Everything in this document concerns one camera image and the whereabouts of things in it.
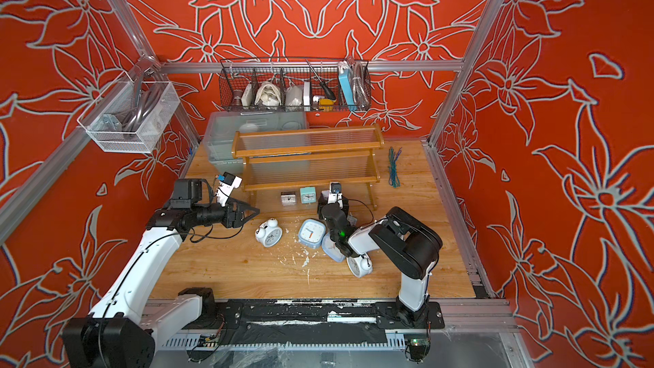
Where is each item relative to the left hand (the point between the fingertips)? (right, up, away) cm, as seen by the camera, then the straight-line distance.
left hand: (252, 207), depth 76 cm
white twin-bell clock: (+33, -17, -2) cm, 37 cm away
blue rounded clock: (+25, -17, +7) cm, 31 cm away
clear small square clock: (+9, 0, +17) cm, 19 cm away
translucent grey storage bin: (-22, +28, +29) cm, 46 cm away
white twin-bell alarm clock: (+4, -10, +6) cm, 12 cm away
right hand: (+22, +2, +15) cm, 27 cm away
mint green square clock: (+16, +1, +19) cm, 25 cm away
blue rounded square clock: (+18, -11, +12) cm, 24 cm away
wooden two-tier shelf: (+6, +16, +24) cm, 29 cm away
